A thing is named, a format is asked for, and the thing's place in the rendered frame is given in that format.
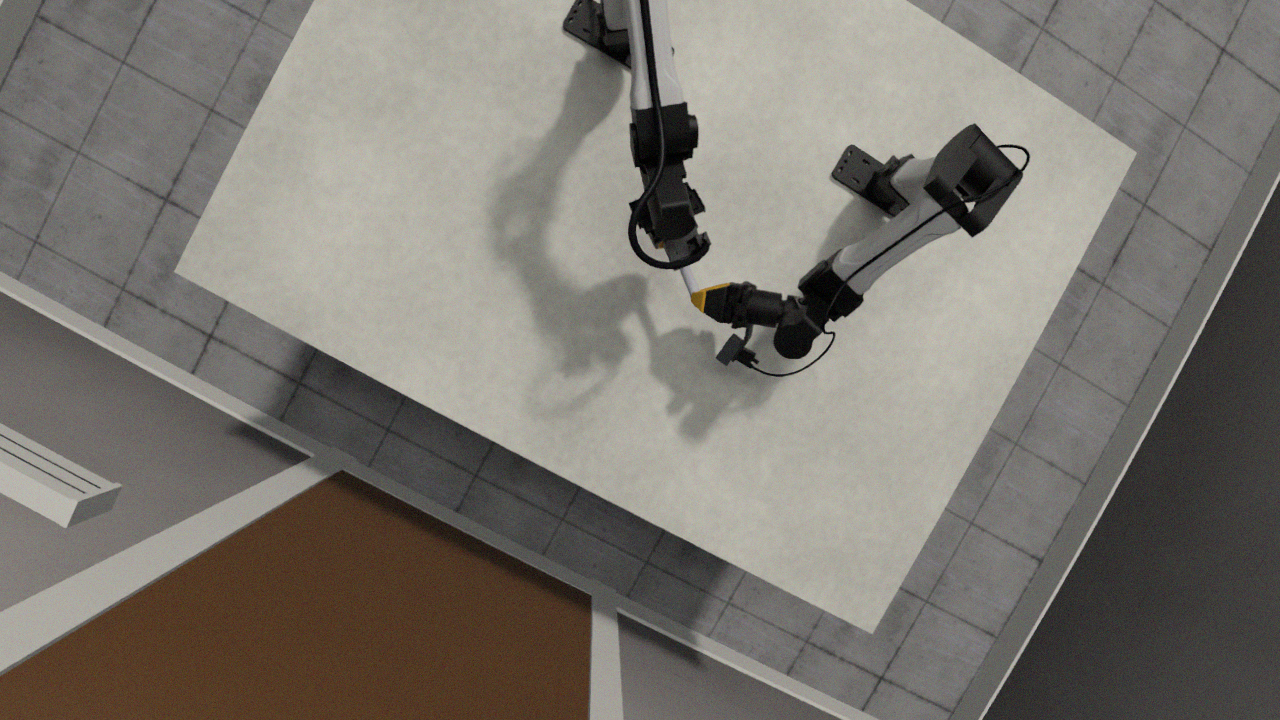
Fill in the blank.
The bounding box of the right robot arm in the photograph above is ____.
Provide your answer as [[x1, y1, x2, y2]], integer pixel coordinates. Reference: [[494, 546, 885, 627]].
[[563, 0, 710, 263]]

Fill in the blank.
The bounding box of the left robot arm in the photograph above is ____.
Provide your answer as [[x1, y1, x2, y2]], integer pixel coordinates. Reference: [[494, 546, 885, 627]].
[[773, 123, 1024, 359]]

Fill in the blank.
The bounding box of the grey cylinder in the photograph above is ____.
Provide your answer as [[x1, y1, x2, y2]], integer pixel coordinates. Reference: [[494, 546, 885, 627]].
[[678, 266, 700, 297]]

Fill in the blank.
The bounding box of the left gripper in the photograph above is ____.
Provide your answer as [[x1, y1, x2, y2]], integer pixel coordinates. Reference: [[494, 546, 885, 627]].
[[691, 281, 782, 329]]

